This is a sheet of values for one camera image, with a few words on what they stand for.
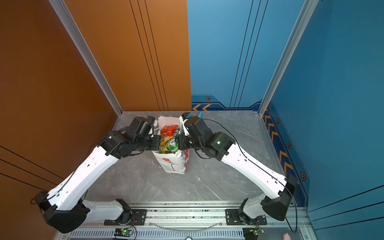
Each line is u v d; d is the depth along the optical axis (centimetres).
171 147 70
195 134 49
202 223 72
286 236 67
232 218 72
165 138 72
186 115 58
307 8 70
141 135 51
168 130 74
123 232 71
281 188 39
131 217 72
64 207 38
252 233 70
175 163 69
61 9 70
